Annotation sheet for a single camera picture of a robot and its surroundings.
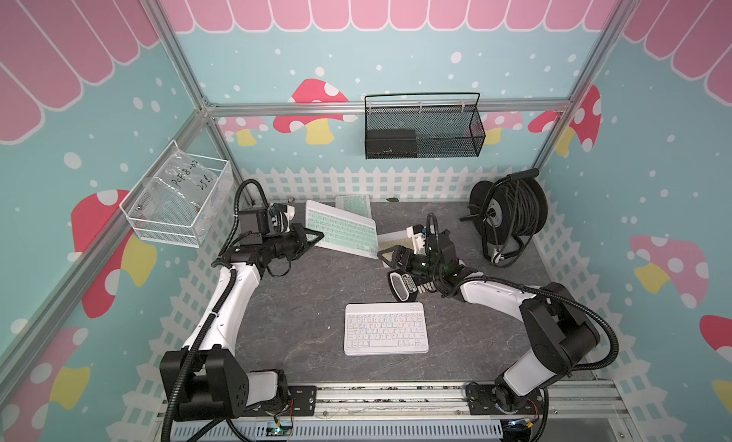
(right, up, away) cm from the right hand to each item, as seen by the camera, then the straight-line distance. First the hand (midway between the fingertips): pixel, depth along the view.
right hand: (384, 256), depth 84 cm
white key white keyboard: (0, -21, 0) cm, 21 cm away
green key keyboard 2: (-9, +19, +35) cm, 41 cm away
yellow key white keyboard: (+5, +5, +25) cm, 26 cm away
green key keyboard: (-12, +8, 0) cm, 15 cm away
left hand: (-17, +6, -7) cm, 19 cm away
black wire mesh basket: (+13, +40, +10) cm, 43 cm away
